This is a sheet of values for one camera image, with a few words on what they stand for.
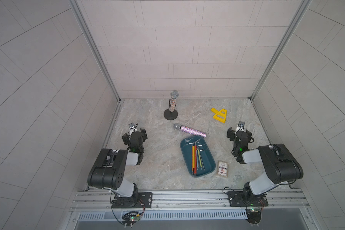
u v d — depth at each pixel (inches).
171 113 41.5
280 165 18.0
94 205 28.3
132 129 30.0
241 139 27.3
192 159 33.0
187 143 35.8
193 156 33.3
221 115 41.5
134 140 27.3
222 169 31.5
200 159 33.3
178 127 37.8
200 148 35.0
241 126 30.3
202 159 33.3
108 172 17.0
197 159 33.3
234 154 28.4
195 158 33.3
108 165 19.5
